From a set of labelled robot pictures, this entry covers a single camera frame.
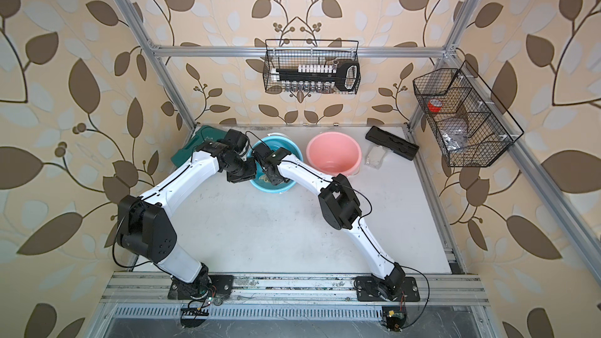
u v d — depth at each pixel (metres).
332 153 0.87
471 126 0.73
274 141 0.84
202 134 1.12
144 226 0.44
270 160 0.70
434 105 0.87
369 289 0.74
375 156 1.05
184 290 0.68
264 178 0.91
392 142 1.12
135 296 0.74
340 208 0.59
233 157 0.68
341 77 0.84
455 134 0.73
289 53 0.91
